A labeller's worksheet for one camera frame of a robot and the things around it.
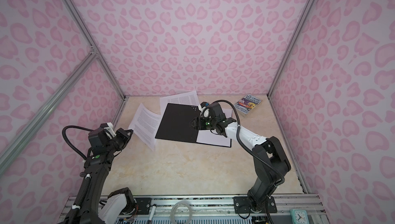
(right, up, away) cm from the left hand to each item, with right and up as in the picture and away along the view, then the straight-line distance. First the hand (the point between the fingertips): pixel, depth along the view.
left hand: (133, 127), depth 79 cm
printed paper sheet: (+25, +17, +39) cm, 50 cm away
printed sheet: (+38, -4, -1) cm, 38 cm away
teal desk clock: (+79, -38, -11) cm, 89 cm away
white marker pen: (+13, -37, -7) cm, 40 cm away
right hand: (+32, +2, +5) cm, 32 cm away
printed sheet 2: (-1, -1, +17) cm, 17 cm away
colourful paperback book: (+68, +14, +33) cm, 77 cm away
